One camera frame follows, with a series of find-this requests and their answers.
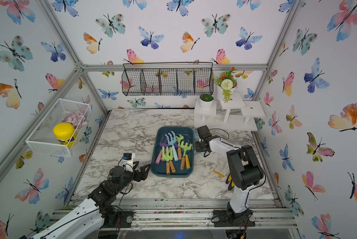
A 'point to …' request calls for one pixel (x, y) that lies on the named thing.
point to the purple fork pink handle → (160, 157)
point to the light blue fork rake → (172, 141)
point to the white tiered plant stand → (230, 116)
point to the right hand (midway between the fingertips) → (202, 144)
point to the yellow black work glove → (231, 184)
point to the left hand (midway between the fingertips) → (146, 163)
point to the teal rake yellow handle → (188, 164)
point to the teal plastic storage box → (159, 170)
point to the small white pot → (206, 101)
